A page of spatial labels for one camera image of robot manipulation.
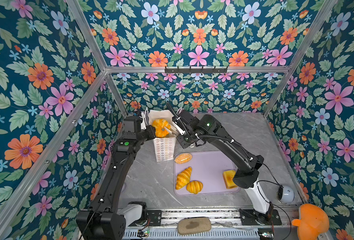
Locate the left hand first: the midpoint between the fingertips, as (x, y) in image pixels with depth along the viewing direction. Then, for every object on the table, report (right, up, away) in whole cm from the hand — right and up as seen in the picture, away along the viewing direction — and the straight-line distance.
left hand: (155, 124), depth 74 cm
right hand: (+14, -7, -2) cm, 16 cm away
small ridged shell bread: (+20, -34, +5) cm, 40 cm away
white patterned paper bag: (+4, -12, +7) cm, 14 cm away
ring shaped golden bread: (+1, 0, +6) cm, 6 cm away
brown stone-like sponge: (+20, -48, -5) cm, 52 cm away
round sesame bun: (+14, -21, +16) cm, 30 cm away
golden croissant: (+14, -30, +8) cm, 34 cm away
